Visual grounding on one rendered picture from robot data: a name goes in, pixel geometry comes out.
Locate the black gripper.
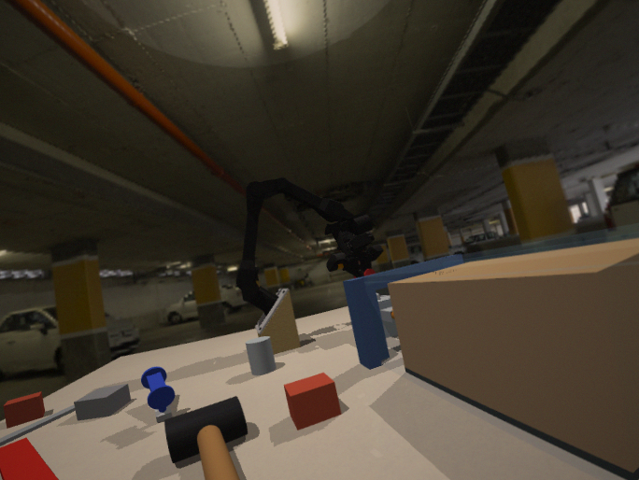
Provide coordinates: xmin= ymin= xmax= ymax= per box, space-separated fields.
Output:
xmin=326 ymin=233 xmax=384 ymax=278

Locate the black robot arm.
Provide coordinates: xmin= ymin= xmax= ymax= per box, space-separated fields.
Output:
xmin=236 ymin=177 xmax=375 ymax=315

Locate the grey cylinder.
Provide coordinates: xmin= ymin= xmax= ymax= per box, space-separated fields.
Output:
xmin=246 ymin=336 xmax=277 ymax=375

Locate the black mallet with brown handle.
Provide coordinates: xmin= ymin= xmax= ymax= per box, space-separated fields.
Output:
xmin=164 ymin=396 xmax=248 ymax=480

